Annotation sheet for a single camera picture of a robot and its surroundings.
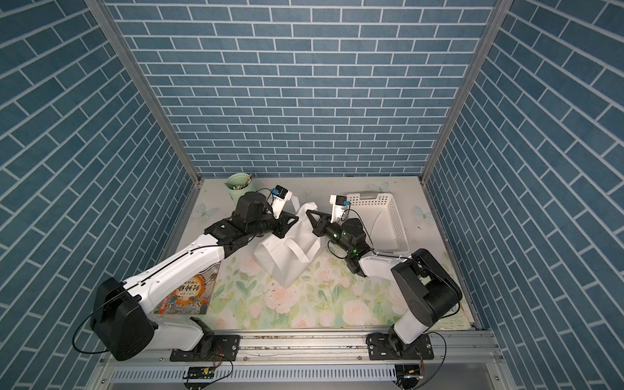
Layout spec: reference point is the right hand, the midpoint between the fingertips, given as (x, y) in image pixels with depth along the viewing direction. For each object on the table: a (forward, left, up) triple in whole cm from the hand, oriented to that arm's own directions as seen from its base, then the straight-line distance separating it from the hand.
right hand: (309, 214), depth 80 cm
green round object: (+16, +31, -5) cm, 35 cm away
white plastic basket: (+16, -29, -22) cm, 40 cm away
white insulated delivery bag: (-14, +6, -6) cm, 16 cm away
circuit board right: (-39, -33, -23) cm, 56 cm away
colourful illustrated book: (-24, +38, -20) cm, 49 cm away
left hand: (-3, +2, +1) cm, 4 cm away
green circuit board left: (-44, +29, -25) cm, 58 cm away
